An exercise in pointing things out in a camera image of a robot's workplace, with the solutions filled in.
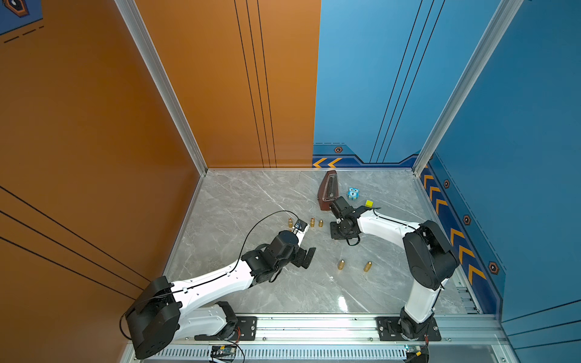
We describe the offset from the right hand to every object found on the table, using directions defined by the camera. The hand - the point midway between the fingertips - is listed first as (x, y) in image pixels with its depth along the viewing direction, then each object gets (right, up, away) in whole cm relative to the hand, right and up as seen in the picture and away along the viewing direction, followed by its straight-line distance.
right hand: (335, 233), depth 95 cm
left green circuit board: (-40, -33, -23) cm, 57 cm away
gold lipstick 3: (+10, -10, -11) cm, 18 cm away
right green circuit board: (+21, -32, -25) cm, 46 cm away
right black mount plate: (+13, -27, -22) cm, 37 cm away
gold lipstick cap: (-6, +4, +2) cm, 8 cm away
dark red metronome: (-2, +18, +5) cm, 19 cm away
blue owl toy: (+11, +17, +14) cm, 24 cm away
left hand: (-13, 0, -14) cm, 19 cm away
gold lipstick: (-10, +4, +2) cm, 11 cm away
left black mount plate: (-32, -26, -21) cm, 47 cm away
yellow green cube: (+17, +12, +8) cm, 22 cm away
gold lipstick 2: (0, -10, -11) cm, 14 cm away
